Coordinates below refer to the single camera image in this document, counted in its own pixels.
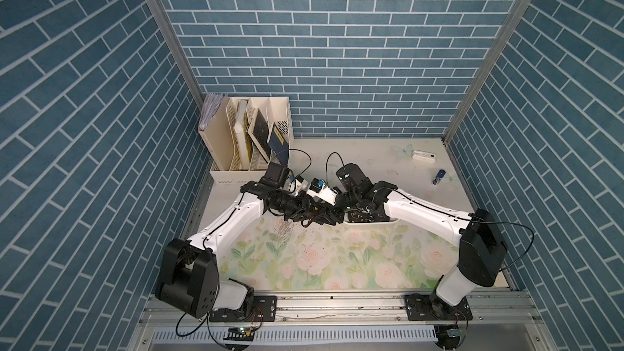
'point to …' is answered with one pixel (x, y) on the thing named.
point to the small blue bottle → (441, 173)
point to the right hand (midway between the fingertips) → (319, 209)
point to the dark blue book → (279, 145)
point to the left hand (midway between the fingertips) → (323, 214)
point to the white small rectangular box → (423, 156)
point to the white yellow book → (241, 132)
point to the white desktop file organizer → (275, 109)
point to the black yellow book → (259, 132)
